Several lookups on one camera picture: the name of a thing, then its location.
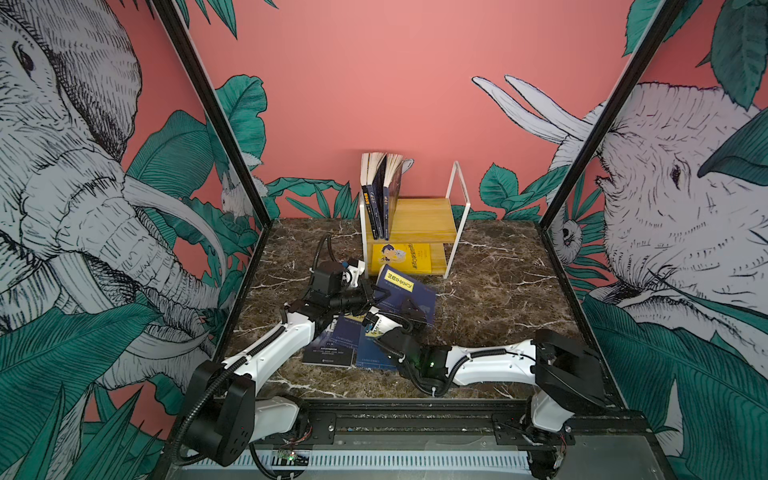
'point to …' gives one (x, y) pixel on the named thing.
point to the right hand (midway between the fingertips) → (403, 300)
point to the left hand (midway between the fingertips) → (390, 290)
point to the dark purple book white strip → (321, 352)
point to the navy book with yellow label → (348, 332)
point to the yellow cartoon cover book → (406, 258)
